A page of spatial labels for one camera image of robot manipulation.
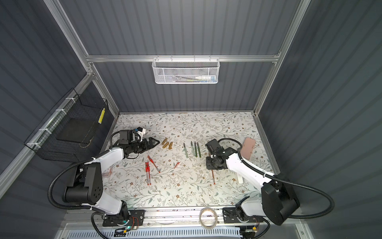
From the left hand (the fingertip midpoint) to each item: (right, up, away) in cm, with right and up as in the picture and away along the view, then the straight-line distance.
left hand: (156, 144), depth 90 cm
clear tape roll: (+26, -35, -19) cm, 48 cm away
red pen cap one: (+12, -13, +1) cm, 18 cm away
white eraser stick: (+49, -19, -8) cm, 53 cm away
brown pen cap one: (+7, -3, +9) cm, 12 cm away
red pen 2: (0, -14, +1) cm, 14 cm away
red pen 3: (-5, -16, -1) cm, 17 cm away
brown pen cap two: (+3, +1, +13) cm, 13 cm away
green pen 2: (+26, -5, +9) cm, 28 cm away
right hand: (+34, -11, -5) cm, 36 cm away
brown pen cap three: (+4, -2, +11) cm, 11 cm away
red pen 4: (-4, -17, -1) cm, 18 cm away
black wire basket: (-35, +10, -18) cm, 40 cm away
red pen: (+35, -19, -3) cm, 40 cm away
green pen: (+18, -5, +9) cm, 20 cm away
